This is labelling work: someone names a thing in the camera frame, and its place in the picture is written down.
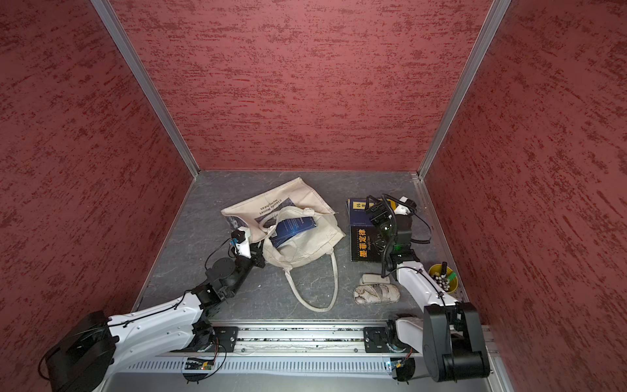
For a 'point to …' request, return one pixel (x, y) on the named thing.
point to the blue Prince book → (285, 228)
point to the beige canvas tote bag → (305, 256)
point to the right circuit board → (405, 367)
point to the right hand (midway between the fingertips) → (368, 206)
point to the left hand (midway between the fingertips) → (264, 238)
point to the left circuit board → (199, 363)
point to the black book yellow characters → (362, 238)
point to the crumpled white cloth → (375, 288)
